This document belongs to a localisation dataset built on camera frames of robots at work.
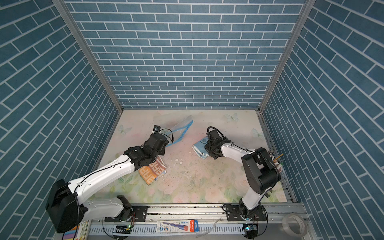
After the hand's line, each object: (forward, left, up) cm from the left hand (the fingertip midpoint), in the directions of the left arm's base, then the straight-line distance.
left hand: (163, 143), depth 82 cm
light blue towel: (+5, -20, -12) cm, 24 cm away
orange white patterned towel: (-11, +7, -14) cm, 19 cm away
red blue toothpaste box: (-36, -8, -15) cm, 40 cm away
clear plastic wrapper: (-39, -21, -17) cm, 47 cm away
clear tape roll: (-37, -68, -12) cm, 79 cm away
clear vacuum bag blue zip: (+4, -7, +5) cm, 9 cm away
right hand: (+4, -25, -13) cm, 29 cm away
